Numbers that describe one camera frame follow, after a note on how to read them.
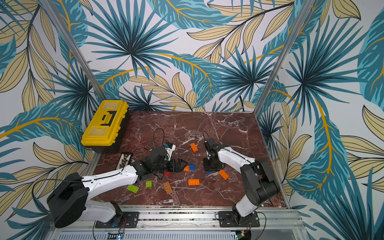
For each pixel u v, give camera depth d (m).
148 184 0.83
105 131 0.86
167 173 0.72
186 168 0.79
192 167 0.88
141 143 1.01
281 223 0.75
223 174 0.90
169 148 0.75
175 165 0.72
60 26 0.73
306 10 0.69
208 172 0.88
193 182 0.86
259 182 0.45
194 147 1.00
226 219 0.73
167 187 0.84
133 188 0.82
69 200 0.41
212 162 0.76
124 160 0.93
